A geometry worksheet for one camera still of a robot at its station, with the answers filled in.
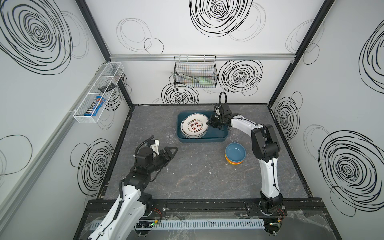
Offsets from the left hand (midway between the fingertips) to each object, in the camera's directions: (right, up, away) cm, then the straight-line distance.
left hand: (177, 152), depth 77 cm
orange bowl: (+31, -7, +6) cm, 32 cm away
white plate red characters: (+9, +12, +27) cm, 31 cm away
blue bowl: (+33, -2, +10) cm, 35 cm away
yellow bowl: (+31, -8, +7) cm, 33 cm away
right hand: (+15, +15, +24) cm, 32 cm away
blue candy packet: (-37, +24, -5) cm, 44 cm away
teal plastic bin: (+21, +7, +22) cm, 31 cm away
